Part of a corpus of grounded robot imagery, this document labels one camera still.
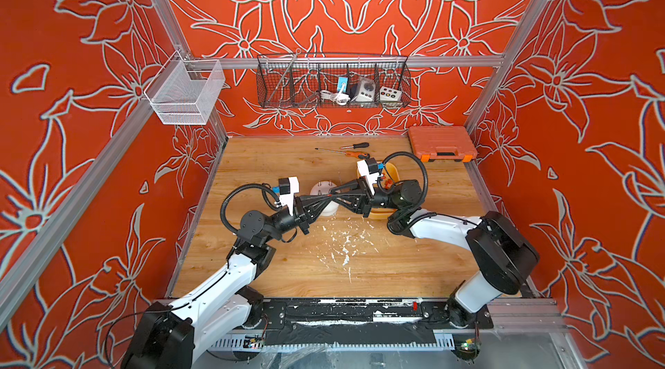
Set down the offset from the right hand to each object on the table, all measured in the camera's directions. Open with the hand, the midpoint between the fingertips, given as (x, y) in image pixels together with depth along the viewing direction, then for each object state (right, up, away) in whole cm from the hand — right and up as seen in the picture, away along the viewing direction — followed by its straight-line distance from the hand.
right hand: (330, 202), depth 64 cm
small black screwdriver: (+15, +18, +51) cm, 56 cm away
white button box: (+22, +35, +30) cm, 51 cm away
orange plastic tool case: (+50, +18, +48) cm, 71 cm away
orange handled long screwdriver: (+14, +12, +46) cm, 50 cm away
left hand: (0, 0, +1) cm, 1 cm away
